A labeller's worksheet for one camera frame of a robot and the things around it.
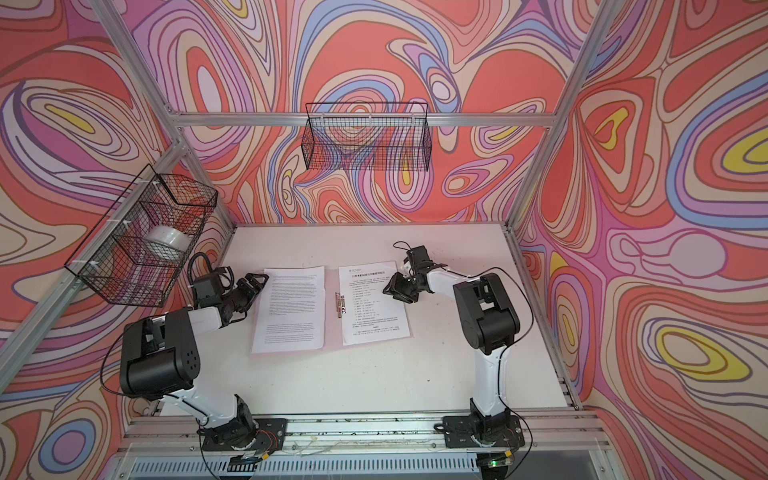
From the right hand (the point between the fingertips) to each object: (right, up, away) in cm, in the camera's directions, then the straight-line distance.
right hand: (390, 297), depth 98 cm
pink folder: (-18, -11, -7) cm, 22 cm away
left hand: (-40, +6, -3) cm, 41 cm away
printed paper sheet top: (-32, -4, -5) cm, 32 cm away
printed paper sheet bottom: (-6, -5, -3) cm, 9 cm away
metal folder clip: (-16, -2, -2) cm, 17 cm away
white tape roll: (-56, +18, -24) cm, 64 cm away
